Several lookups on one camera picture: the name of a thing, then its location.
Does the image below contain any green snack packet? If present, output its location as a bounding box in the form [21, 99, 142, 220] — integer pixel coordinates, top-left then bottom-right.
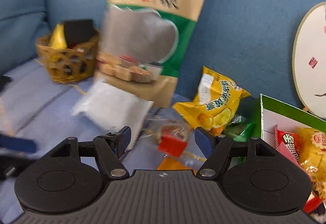
[223, 114, 255, 142]

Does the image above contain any orange snack packet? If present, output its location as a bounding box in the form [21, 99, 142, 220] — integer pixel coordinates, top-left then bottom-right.
[157, 157, 197, 173]

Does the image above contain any clear nut snack packet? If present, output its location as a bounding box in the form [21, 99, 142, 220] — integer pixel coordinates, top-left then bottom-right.
[141, 115, 206, 170]

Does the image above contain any yellow chip bag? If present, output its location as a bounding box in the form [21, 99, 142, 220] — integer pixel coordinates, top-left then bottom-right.
[173, 66, 250, 136]

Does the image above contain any red date snack packet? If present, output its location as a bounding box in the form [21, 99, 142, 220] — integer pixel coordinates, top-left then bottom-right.
[274, 125, 302, 166]

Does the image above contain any yellow cake packet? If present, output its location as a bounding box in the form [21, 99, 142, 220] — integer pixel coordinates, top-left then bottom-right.
[297, 127, 325, 181]

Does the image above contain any white foil pouch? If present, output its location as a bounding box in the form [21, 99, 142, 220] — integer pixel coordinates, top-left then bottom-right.
[72, 79, 154, 151]

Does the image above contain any green white cardboard box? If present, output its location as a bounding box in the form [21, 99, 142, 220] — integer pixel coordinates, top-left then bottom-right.
[250, 94, 325, 148]

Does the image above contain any woven bamboo basket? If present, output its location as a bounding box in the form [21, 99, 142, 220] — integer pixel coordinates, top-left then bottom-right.
[36, 28, 99, 83]

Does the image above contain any yellow black packet in basket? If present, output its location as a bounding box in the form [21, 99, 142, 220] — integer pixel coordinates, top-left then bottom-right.
[48, 19, 97, 50]

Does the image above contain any blue sofa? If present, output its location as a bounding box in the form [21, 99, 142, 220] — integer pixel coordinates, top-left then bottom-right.
[1, 0, 325, 223]

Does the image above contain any blue cushion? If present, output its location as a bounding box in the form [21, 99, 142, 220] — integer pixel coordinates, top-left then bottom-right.
[1, 0, 50, 75]

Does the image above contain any large beige green grain bag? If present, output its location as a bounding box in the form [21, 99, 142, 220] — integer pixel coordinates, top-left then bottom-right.
[95, 0, 205, 108]

